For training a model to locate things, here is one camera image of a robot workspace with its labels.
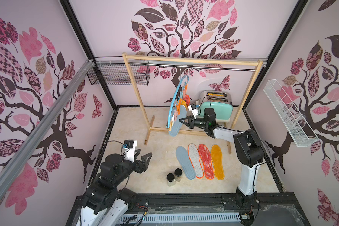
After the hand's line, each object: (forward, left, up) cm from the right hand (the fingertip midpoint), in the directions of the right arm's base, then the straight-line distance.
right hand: (179, 120), depth 88 cm
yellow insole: (-19, -24, -18) cm, 36 cm away
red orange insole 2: (+11, -5, +10) cm, 15 cm away
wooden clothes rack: (+10, +22, -16) cm, 29 cm away
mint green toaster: (+20, -31, -2) cm, 37 cm away
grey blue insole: (-19, -2, -18) cm, 27 cm away
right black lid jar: (-31, +2, -8) cm, 32 cm away
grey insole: (-3, +2, -1) cm, 3 cm away
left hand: (-27, +18, +6) cm, 33 cm away
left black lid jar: (-33, +6, -9) cm, 35 cm away
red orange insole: (-17, -17, -17) cm, 29 cm away
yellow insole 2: (+7, -2, +10) cm, 12 cm away
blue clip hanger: (+7, +1, +10) cm, 12 cm away
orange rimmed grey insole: (-19, -10, -18) cm, 28 cm away
